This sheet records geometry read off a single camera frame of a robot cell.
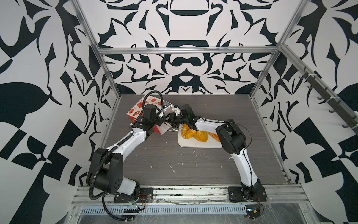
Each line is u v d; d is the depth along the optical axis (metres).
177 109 0.92
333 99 0.58
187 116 0.81
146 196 0.74
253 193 0.64
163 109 0.74
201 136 0.92
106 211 0.69
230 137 0.59
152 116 0.66
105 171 0.43
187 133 0.91
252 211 0.71
